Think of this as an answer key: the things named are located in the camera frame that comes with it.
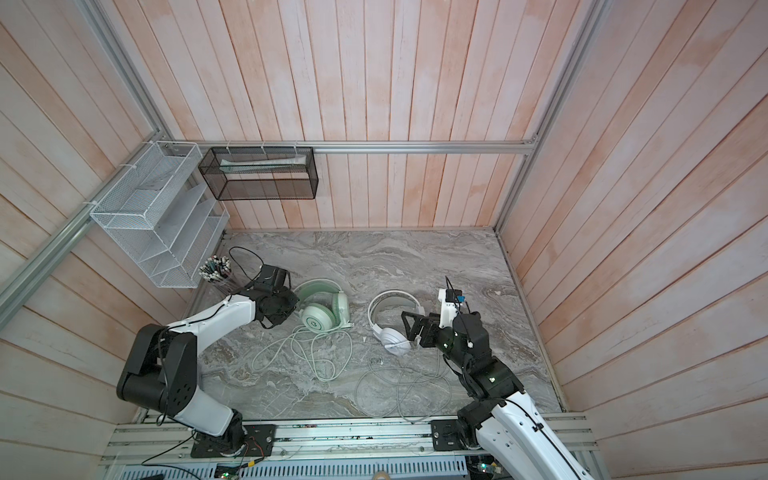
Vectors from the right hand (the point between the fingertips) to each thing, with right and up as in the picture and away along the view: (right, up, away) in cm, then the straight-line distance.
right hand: (417, 314), depth 75 cm
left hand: (-35, -1, +18) cm, 39 cm away
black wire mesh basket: (-51, +44, +28) cm, 74 cm away
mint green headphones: (-27, -3, +10) cm, 29 cm away
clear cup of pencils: (-57, +11, +11) cm, 59 cm away
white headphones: (-6, -9, +7) cm, 13 cm away
